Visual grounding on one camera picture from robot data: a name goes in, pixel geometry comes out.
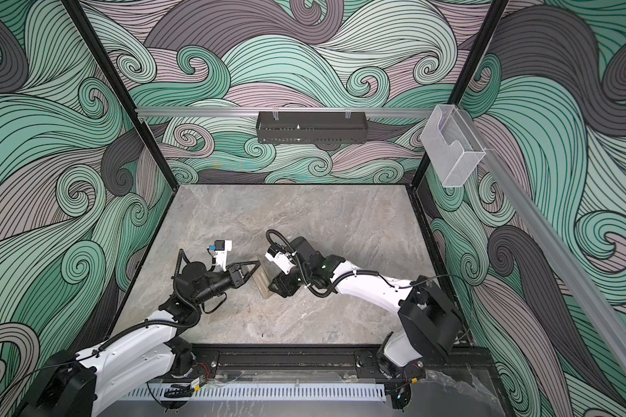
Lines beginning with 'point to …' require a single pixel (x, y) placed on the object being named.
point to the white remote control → (263, 274)
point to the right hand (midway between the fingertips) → (276, 282)
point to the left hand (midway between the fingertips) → (260, 264)
